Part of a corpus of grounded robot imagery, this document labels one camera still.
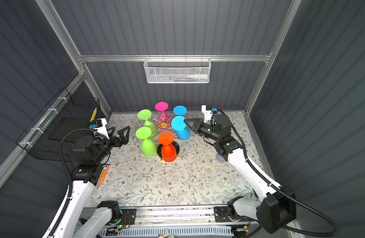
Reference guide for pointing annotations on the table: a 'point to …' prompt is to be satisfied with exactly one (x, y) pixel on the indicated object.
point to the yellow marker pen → (93, 115)
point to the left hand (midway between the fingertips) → (121, 127)
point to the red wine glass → (168, 150)
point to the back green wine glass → (146, 115)
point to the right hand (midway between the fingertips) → (185, 123)
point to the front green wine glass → (149, 146)
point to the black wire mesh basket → (66, 113)
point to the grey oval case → (220, 158)
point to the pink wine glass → (164, 122)
